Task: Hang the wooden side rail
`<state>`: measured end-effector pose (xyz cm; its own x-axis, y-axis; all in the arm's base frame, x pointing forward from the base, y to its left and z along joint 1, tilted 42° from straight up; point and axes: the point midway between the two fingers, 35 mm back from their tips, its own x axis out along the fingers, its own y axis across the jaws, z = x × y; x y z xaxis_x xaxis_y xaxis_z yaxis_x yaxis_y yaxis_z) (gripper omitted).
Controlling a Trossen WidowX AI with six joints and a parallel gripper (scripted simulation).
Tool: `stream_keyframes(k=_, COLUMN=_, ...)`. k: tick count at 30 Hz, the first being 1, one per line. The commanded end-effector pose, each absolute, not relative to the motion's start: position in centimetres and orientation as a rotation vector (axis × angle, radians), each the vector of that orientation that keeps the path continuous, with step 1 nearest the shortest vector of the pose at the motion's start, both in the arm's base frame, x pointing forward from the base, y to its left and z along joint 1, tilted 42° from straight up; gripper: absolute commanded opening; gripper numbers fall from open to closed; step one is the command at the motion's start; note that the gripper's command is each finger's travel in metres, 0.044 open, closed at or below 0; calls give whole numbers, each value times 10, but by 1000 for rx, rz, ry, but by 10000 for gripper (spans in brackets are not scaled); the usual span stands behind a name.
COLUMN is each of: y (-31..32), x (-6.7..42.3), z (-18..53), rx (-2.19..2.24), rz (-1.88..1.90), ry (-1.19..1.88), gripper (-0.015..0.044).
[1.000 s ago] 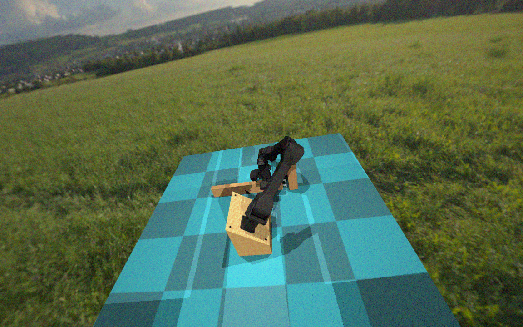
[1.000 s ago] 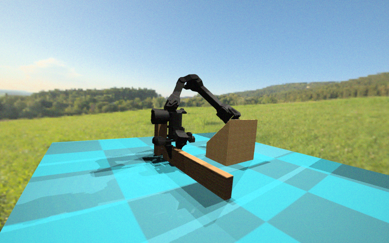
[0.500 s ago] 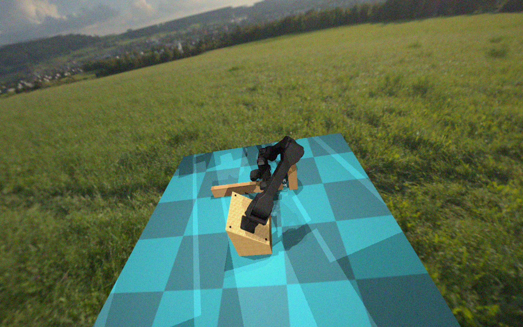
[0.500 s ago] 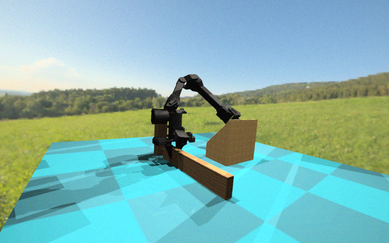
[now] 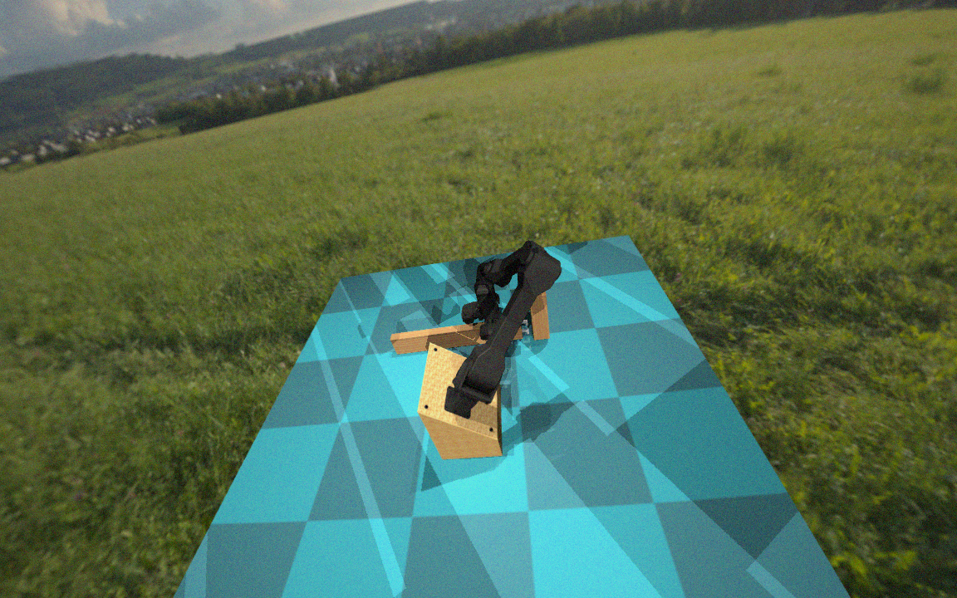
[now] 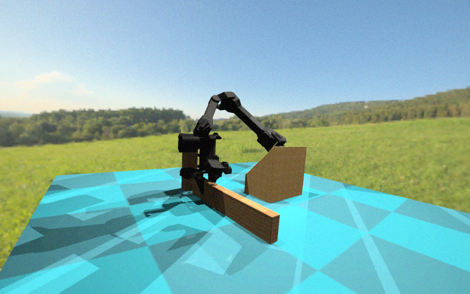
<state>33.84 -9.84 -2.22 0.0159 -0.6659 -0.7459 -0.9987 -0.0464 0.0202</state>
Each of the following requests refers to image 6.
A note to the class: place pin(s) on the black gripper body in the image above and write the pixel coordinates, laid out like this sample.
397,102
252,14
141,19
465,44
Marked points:
189,172

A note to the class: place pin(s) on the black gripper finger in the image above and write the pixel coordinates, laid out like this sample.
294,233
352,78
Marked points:
213,178
200,182

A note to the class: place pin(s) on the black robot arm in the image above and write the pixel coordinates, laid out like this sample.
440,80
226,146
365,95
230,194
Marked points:
201,139

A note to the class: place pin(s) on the brown wooden rail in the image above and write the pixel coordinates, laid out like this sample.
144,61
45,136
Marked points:
254,217

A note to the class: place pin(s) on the dark brown wooden post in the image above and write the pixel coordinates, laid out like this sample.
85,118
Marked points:
189,159

